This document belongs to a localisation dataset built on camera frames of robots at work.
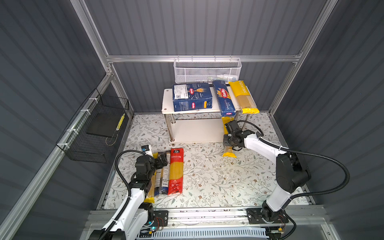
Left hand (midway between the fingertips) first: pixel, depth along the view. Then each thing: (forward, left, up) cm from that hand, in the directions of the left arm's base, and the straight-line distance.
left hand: (157, 154), depth 85 cm
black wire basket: (+3, +30, +17) cm, 34 cm away
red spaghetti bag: (-7, -10, -8) cm, 15 cm away
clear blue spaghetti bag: (-15, -2, -9) cm, 17 cm away
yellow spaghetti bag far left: (-20, +4, -9) cm, 22 cm away
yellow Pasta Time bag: (+1, -41, 0) cm, 41 cm away
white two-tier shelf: (+26, -26, -6) cm, 37 cm away
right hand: (+9, -44, -1) cm, 45 cm away
